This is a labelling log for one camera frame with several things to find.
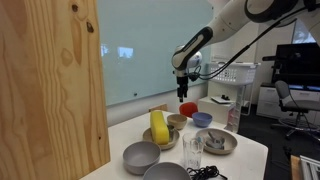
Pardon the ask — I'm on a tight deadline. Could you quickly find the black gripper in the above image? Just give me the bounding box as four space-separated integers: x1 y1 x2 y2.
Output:
176 75 189 103

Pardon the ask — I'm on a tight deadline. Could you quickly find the beige brown bowl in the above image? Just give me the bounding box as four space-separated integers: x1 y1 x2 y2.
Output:
166 113 188 131

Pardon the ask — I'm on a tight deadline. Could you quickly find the red bowl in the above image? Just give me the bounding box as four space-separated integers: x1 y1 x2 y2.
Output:
178 101 199 118

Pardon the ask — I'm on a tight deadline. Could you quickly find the blue grey bowl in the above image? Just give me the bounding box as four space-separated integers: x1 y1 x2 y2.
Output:
191 111 214 129

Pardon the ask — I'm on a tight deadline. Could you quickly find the small grey bowl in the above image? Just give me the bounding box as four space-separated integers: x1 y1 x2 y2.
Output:
122 140 162 176

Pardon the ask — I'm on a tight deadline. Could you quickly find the large grey bowl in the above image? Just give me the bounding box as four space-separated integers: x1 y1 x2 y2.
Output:
142 162 192 180

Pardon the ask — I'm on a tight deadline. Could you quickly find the white low cabinet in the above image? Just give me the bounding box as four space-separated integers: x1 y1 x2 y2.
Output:
198 96 236 126

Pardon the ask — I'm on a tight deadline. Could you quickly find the small metal cup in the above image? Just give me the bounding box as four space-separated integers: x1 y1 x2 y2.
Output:
166 124 176 139

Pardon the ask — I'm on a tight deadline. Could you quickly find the white flat tablet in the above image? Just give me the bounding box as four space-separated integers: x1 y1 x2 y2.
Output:
210 95 235 105

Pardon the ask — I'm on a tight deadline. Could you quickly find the yellow sponge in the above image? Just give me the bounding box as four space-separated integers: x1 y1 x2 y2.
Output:
149 110 171 146

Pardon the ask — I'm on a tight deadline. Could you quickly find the small beige plate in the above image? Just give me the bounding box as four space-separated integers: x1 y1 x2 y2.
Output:
142 127 181 151

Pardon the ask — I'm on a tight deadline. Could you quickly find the glass whiteboard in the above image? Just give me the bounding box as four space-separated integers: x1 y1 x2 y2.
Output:
96 0 214 107

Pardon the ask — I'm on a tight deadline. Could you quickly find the clear plastic drawer tower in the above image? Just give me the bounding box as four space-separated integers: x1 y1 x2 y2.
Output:
226 101 243 134

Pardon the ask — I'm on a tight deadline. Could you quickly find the white laundry basket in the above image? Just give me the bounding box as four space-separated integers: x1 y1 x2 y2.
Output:
205 61 261 86

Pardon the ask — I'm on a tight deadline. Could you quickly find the clear drinking glass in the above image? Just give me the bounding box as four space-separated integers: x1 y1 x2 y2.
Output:
182 133 205 170

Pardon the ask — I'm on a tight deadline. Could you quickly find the large beige shallow dish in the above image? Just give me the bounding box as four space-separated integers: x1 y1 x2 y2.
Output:
195 128 239 156

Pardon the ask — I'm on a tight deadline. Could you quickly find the white basket stand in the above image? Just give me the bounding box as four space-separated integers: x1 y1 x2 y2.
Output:
238 83 255 117

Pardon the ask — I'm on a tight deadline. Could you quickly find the white drawer cabinet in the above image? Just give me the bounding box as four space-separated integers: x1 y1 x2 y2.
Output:
256 83 320 124

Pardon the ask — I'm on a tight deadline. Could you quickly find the grey office chair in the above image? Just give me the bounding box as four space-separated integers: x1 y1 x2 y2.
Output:
271 80 320 139

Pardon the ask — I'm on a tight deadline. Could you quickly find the black monitor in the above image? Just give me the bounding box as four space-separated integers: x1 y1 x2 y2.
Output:
272 42 320 88

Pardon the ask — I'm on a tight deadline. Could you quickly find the pine wood board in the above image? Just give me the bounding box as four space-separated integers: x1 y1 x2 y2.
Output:
0 0 112 180

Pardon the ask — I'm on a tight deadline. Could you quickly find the window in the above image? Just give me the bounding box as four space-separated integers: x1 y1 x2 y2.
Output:
292 19 317 44

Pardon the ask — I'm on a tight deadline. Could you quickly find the black coiled cable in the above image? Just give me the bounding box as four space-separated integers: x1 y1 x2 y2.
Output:
185 165 229 180

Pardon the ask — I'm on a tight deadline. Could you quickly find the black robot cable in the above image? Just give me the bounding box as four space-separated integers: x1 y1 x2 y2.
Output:
188 6 311 82

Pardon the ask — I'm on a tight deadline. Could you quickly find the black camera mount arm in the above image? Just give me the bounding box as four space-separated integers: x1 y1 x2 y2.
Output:
262 52 301 63

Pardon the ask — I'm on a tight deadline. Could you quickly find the aluminium frame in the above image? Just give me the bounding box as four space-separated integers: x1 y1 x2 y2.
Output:
299 154 320 180

